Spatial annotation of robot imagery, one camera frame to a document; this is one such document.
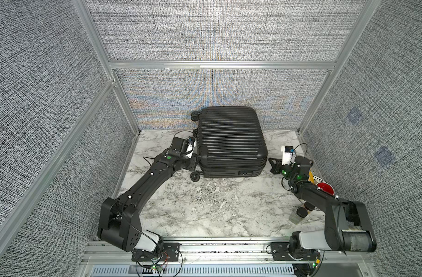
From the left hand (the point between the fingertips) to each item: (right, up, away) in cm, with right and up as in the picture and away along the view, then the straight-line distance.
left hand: (195, 158), depth 85 cm
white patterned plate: (+64, -12, +7) cm, 66 cm away
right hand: (+38, +2, +4) cm, 39 cm away
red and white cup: (+64, -14, +1) cm, 66 cm away
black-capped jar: (+45, -26, -8) cm, 53 cm away
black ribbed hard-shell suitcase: (+18, +8, +1) cm, 19 cm away
